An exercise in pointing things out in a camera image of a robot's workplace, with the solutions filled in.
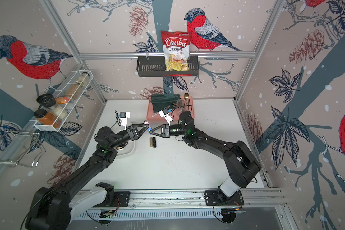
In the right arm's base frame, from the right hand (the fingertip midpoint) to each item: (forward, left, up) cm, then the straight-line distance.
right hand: (151, 133), depth 70 cm
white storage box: (-1, +17, -20) cm, 26 cm away
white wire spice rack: (+17, +46, +10) cm, 50 cm away
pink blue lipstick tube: (+1, +1, +3) cm, 3 cm away
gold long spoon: (+42, -18, -13) cm, 47 cm away
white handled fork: (+33, +6, -24) cm, 41 cm away
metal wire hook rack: (-5, +56, +1) cm, 56 cm away
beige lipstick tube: (+8, +6, -25) cm, 27 cm away
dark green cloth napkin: (+48, +4, -25) cm, 54 cm away
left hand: (+3, +1, +4) cm, 5 cm away
